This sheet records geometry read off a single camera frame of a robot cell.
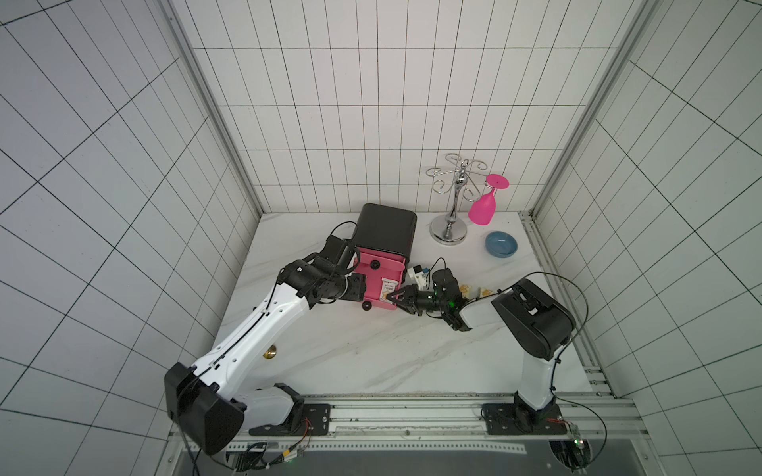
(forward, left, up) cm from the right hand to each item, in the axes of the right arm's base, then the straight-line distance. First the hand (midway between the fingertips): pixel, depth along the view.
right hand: (381, 302), depth 87 cm
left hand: (-4, +8, +11) cm, 14 cm away
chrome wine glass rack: (+37, -25, -6) cm, 45 cm away
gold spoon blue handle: (-14, +32, -8) cm, 36 cm away
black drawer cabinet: (+23, -1, +8) cm, 24 cm away
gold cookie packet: (+5, -2, 0) cm, 6 cm away
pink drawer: (+8, +1, +8) cm, 11 cm away
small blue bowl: (+30, -43, -7) cm, 53 cm away
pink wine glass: (+32, -33, +9) cm, 47 cm away
